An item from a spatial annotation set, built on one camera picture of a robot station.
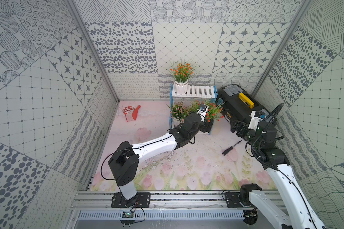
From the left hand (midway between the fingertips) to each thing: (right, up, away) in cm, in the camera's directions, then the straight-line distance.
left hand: (212, 118), depth 74 cm
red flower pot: (-1, +3, -6) cm, 6 cm away
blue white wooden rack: (-5, +16, +14) cm, 22 cm away
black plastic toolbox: (+24, +10, +24) cm, 35 cm away
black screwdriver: (+16, -21, +19) cm, 33 cm away
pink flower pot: (-18, +3, +19) cm, 26 cm away
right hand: (+13, -4, 0) cm, 14 cm away
